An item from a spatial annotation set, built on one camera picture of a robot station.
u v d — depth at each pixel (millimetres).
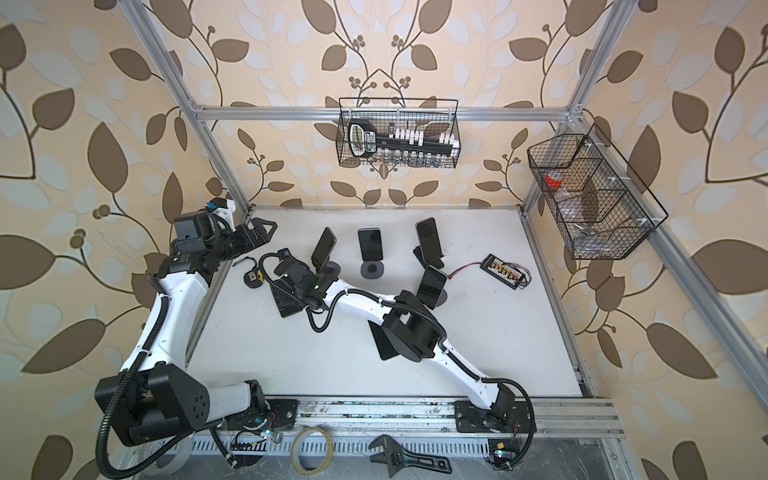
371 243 937
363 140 845
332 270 1025
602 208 734
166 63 810
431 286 1083
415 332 578
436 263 1021
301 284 702
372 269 1025
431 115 911
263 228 720
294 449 675
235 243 669
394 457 680
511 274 990
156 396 393
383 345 847
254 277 985
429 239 980
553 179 869
